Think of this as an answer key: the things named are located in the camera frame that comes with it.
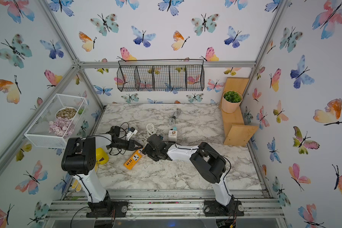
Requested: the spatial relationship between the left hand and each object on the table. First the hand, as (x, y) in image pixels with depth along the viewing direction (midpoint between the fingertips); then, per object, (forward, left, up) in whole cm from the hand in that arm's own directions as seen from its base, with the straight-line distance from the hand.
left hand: (142, 145), depth 95 cm
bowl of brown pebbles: (+1, +30, +32) cm, 44 cm away
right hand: (-7, -3, +4) cm, 8 cm away
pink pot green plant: (+25, -61, +16) cm, 68 cm away
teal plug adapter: (+15, -22, -2) cm, 27 cm away
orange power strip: (-9, +4, +1) cm, 10 cm away
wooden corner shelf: (-1, -58, +14) cm, 59 cm away
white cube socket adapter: (+4, -20, +6) cm, 21 cm away
